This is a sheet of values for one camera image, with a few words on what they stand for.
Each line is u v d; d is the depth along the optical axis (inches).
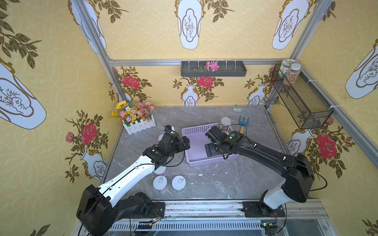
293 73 31.4
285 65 33.4
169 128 28.7
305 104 32.3
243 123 44.3
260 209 25.5
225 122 37.3
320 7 28.6
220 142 23.9
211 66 34.6
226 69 36.3
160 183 30.7
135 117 37.4
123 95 44.6
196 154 34.6
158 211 28.9
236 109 46.4
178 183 30.6
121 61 36.4
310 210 29.5
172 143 24.0
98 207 15.2
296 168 17.0
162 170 33.0
